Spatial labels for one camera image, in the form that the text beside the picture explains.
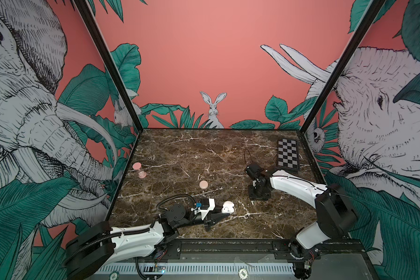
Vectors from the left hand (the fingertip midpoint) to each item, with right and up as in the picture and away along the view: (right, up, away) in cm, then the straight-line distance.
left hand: (228, 211), depth 65 cm
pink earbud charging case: (-11, +4, +28) cm, 30 cm away
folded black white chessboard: (+39, +18, +39) cm, 58 cm away
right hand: (+13, -1, +20) cm, 24 cm away
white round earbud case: (0, +2, 0) cm, 2 cm away
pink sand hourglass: (-46, +14, +25) cm, 54 cm away
